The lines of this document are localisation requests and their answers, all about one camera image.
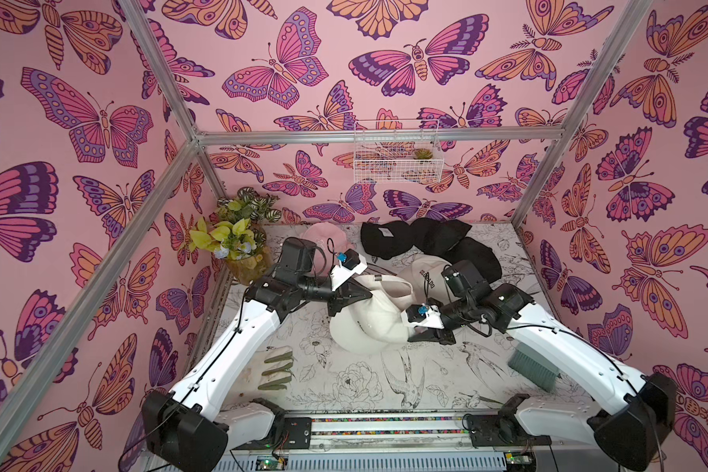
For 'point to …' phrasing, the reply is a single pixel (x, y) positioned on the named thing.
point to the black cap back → (437, 236)
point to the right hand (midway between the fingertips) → (410, 323)
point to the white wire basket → (397, 162)
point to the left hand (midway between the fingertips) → (370, 291)
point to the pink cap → (328, 240)
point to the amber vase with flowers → (236, 233)
